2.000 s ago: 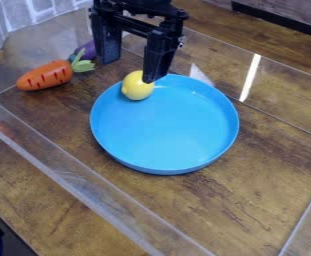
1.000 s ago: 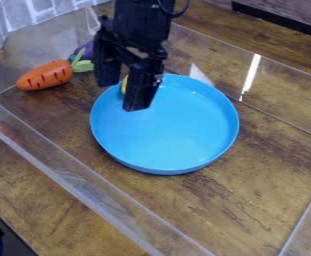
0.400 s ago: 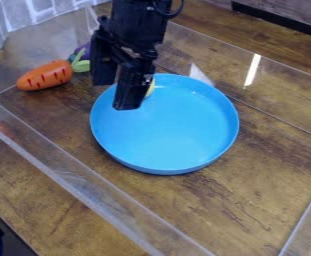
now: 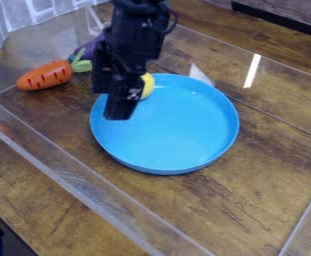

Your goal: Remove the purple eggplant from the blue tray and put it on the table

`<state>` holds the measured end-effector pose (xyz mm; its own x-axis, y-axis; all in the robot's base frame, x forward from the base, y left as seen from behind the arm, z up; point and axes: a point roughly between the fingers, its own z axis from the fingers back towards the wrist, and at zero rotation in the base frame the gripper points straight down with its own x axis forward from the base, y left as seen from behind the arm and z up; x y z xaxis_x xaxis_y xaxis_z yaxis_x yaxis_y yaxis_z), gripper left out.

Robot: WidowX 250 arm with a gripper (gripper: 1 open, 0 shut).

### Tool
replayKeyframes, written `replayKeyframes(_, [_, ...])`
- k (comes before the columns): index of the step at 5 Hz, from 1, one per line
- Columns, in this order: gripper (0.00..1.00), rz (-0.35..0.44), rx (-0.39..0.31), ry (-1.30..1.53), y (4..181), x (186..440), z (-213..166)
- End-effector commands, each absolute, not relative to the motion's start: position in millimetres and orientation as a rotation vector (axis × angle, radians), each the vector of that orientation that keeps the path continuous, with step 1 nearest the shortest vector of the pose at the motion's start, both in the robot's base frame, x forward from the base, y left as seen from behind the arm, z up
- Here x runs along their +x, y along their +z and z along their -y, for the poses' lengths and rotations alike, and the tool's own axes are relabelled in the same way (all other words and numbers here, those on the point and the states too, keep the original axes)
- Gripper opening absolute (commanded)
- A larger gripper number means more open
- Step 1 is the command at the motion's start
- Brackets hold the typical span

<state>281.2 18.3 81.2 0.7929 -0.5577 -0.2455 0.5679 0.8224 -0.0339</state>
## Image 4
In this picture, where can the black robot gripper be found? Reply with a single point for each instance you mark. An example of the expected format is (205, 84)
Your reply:
(141, 23)

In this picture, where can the purple toy eggplant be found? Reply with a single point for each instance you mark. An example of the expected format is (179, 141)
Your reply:
(88, 47)

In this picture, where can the blue round tray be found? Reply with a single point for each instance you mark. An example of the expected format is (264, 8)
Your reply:
(182, 128)

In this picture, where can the yellow toy lemon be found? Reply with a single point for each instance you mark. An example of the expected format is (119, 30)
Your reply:
(149, 85)

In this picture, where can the orange toy carrot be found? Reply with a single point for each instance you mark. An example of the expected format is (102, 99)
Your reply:
(54, 73)

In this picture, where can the clear acrylic enclosure wall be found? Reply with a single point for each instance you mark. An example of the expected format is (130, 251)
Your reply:
(76, 204)

